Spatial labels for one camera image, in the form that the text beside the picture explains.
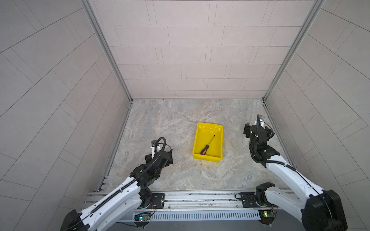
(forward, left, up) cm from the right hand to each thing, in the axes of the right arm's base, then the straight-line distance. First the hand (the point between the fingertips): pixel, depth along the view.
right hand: (254, 124), depth 82 cm
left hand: (-9, +51, -9) cm, 53 cm away
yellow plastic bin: (+4, +24, -15) cm, 28 cm away
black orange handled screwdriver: (-8, +30, -13) cm, 33 cm away
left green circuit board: (-38, +61, -12) cm, 74 cm away
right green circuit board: (-40, +3, -18) cm, 44 cm away
